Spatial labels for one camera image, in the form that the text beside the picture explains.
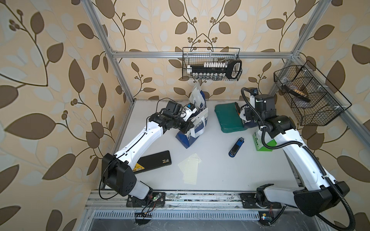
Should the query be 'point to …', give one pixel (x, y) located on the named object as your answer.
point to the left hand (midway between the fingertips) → (191, 122)
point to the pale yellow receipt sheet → (189, 169)
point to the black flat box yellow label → (152, 161)
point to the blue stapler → (236, 147)
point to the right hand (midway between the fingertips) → (252, 106)
